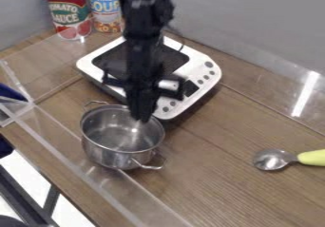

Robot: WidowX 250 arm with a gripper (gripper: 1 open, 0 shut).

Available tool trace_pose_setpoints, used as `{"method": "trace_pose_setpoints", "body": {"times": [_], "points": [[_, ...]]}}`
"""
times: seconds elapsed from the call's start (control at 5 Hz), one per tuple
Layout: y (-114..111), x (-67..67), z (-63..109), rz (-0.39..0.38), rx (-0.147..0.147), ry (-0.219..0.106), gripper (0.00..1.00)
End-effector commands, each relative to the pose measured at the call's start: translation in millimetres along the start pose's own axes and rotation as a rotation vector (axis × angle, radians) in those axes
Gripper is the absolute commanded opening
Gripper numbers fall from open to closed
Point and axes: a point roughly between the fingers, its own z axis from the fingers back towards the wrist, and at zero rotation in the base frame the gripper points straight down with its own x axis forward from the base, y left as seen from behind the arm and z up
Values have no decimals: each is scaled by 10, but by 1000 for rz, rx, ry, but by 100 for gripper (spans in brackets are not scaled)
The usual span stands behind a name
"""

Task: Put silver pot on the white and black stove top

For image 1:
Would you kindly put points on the tomato sauce can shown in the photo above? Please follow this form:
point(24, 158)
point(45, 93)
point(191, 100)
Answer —
point(70, 18)

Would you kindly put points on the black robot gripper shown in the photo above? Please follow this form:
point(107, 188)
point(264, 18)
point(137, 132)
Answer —
point(143, 82)

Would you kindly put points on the spoon with yellow handle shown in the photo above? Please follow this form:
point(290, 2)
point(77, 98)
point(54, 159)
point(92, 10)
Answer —
point(275, 159)

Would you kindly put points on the white and black induction stove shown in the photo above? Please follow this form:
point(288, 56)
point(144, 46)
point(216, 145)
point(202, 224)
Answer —
point(181, 61)

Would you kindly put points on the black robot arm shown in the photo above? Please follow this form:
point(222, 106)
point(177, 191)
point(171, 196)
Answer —
point(145, 17)

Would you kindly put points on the alphabet soup can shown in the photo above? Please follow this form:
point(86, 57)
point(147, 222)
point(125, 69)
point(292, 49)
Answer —
point(105, 15)

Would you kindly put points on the black table leg frame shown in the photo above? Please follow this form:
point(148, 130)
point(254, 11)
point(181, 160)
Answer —
point(33, 215)

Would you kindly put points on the dark blue object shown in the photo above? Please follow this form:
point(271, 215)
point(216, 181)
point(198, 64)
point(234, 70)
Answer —
point(9, 93)

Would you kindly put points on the silver steel pot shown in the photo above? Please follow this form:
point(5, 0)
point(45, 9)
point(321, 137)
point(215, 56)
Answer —
point(116, 141)

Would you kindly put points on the clear acrylic barrier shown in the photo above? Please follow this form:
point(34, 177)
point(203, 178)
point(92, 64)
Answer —
point(143, 198)

